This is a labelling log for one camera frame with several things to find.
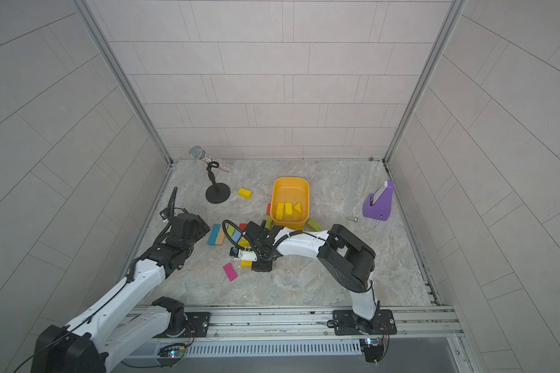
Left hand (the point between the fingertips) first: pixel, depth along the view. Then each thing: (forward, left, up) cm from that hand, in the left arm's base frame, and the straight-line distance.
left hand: (201, 221), depth 84 cm
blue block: (-11, -17, +12) cm, 23 cm away
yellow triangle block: (+11, -36, -6) cm, 38 cm away
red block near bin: (+8, -24, -3) cm, 25 cm away
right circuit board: (-37, -58, -9) cm, 69 cm away
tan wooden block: (-2, -6, -8) cm, 10 cm away
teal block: (-1, -3, -7) cm, 8 cm away
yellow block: (+19, -13, -7) cm, 24 cm away
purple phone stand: (+8, -67, 0) cm, 68 cm away
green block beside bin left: (+7, -24, -12) cm, 28 cm away
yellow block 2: (+11, -32, -7) cm, 35 cm away
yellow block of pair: (-15, -18, -2) cm, 23 cm away
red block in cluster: (-9, -18, +14) cm, 25 cm away
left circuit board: (-38, +1, -8) cm, 39 cm away
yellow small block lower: (-10, -17, +4) cm, 21 cm away
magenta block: (-15, -11, -9) cm, 21 cm away
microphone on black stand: (+19, 0, -7) cm, 20 cm away
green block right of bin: (+4, -43, -9) cm, 44 cm away
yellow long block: (+10, -29, -7) cm, 31 cm away
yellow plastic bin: (+17, -33, -9) cm, 38 cm away
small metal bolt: (+5, -59, -6) cm, 60 cm away
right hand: (-11, -21, -11) cm, 26 cm away
